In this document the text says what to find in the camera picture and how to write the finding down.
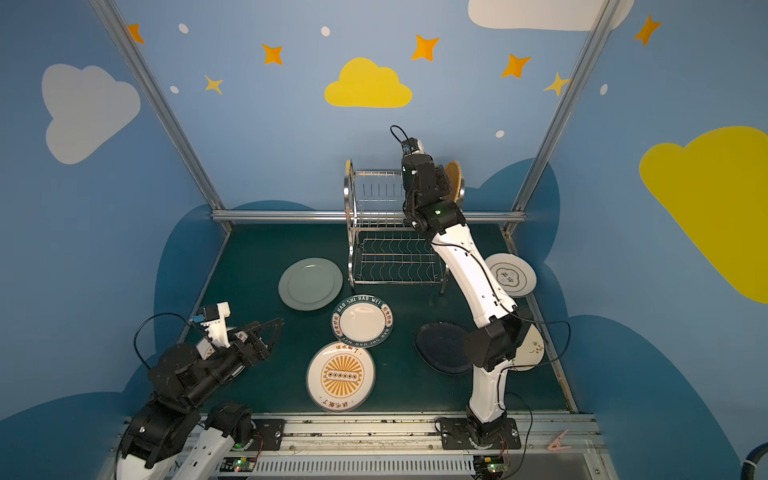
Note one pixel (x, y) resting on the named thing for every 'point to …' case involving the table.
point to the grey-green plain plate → (310, 284)
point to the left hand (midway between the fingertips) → (275, 324)
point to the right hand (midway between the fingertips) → (442, 169)
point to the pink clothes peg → (556, 443)
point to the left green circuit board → (238, 464)
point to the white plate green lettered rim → (362, 321)
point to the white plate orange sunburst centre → (340, 376)
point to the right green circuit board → (489, 465)
